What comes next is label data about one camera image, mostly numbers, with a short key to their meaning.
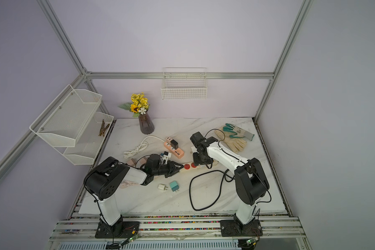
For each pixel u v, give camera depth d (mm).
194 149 1011
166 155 905
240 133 1110
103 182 498
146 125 1077
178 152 984
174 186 860
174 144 984
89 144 925
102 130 955
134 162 976
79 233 734
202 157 749
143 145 1042
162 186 861
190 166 905
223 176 904
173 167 838
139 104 930
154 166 770
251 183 466
